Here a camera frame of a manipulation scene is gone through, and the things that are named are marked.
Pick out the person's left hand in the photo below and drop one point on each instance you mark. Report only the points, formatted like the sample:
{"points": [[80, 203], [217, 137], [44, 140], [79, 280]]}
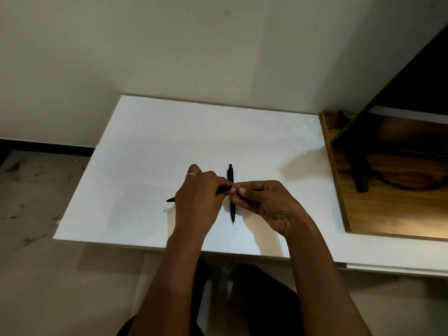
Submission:
{"points": [[196, 206]]}

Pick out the person's right hand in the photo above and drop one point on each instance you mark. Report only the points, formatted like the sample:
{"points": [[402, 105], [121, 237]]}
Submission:
{"points": [[276, 206]]}

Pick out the black mechanical pencil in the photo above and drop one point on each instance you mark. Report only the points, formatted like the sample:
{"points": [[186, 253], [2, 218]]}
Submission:
{"points": [[230, 173], [224, 188]]}

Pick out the person's right forearm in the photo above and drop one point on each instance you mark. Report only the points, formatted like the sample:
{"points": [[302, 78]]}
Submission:
{"points": [[325, 286]]}

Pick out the person's left forearm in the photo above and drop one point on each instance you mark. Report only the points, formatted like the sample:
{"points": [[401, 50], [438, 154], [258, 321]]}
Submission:
{"points": [[164, 290]]}

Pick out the person's black trousers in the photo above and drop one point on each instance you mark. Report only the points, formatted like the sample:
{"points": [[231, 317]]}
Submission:
{"points": [[266, 304]]}

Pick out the black television foot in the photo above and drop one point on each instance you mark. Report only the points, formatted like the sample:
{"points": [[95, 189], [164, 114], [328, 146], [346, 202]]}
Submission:
{"points": [[362, 181]]}

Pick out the brown wooden board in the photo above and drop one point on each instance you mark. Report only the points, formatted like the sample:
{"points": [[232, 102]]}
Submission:
{"points": [[392, 213]]}

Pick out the black skirting board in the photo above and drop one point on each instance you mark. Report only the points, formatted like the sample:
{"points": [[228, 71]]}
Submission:
{"points": [[45, 147]]}

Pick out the black television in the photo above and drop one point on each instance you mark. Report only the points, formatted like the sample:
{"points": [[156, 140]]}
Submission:
{"points": [[416, 80]]}

